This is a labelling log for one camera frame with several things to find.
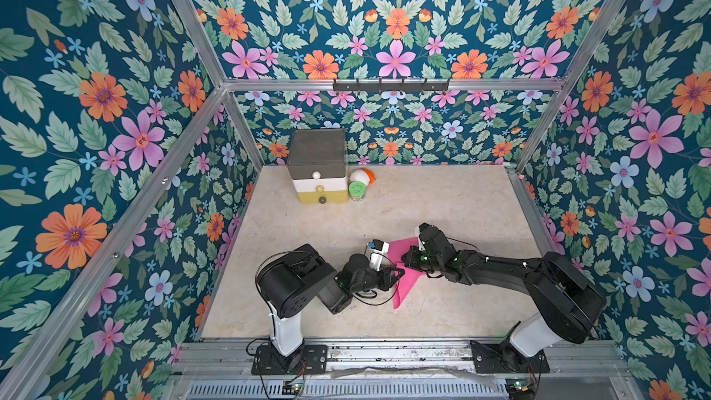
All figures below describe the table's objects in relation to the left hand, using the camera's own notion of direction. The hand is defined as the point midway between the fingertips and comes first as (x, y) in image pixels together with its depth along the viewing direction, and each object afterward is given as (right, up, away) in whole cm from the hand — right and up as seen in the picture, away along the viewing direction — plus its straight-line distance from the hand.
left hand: (406, 272), depth 85 cm
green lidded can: (-17, +26, +22) cm, 38 cm away
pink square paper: (+1, -2, +1) cm, 3 cm away
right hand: (-1, +4, +4) cm, 5 cm away
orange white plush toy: (-15, +32, +26) cm, 44 cm away
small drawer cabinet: (-30, +34, +8) cm, 46 cm away
